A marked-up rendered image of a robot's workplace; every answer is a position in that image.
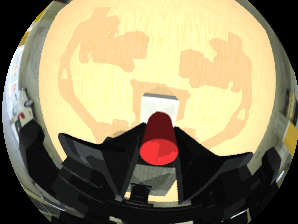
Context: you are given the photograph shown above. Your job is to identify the red marker cap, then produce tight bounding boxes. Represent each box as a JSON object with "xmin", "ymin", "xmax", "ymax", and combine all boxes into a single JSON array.
[{"xmin": 140, "ymin": 112, "xmax": 178, "ymax": 165}]

